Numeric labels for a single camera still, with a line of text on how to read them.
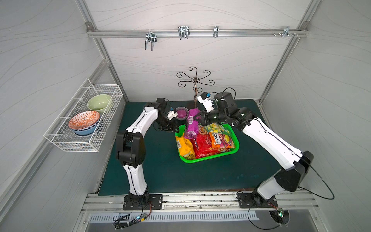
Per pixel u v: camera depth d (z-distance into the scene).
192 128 0.69
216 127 0.88
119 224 0.69
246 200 0.73
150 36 0.78
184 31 0.76
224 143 0.85
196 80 0.91
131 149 0.52
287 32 0.76
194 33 0.78
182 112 0.99
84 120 0.64
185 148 0.77
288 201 0.76
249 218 0.64
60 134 0.57
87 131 0.57
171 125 0.79
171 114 0.85
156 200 0.74
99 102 0.73
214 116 0.60
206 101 0.64
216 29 0.72
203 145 0.85
